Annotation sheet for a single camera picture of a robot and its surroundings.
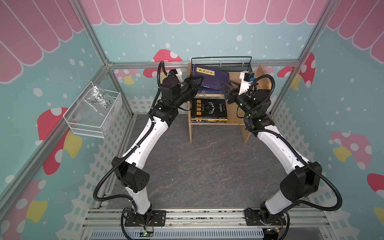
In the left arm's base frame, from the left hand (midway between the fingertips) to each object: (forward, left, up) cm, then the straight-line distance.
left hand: (204, 81), depth 66 cm
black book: (+6, -3, -22) cm, 23 cm away
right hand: (+1, -9, -1) cm, 9 cm away
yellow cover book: (-2, -1, -23) cm, 23 cm away
